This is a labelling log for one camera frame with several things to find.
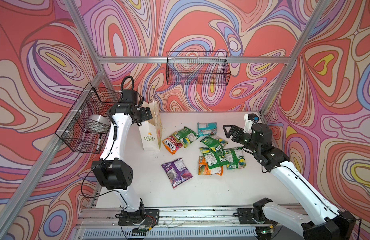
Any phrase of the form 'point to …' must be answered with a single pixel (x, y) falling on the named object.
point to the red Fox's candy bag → (172, 143)
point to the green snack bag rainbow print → (235, 158)
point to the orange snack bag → (203, 168)
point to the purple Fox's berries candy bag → (177, 172)
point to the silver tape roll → (99, 120)
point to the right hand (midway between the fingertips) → (229, 131)
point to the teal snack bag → (204, 129)
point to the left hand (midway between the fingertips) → (144, 114)
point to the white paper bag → (151, 131)
